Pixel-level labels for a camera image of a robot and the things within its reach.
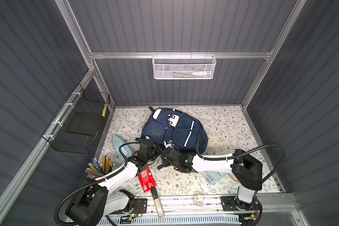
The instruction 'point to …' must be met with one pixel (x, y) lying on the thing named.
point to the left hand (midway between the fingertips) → (164, 145)
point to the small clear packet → (198, 198)
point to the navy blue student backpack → (162, 124)
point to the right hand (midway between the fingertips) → (164, 157)
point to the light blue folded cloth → (127, 149)
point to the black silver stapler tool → (157, 202)
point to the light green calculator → (212, 176)
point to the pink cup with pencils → (95, 170)
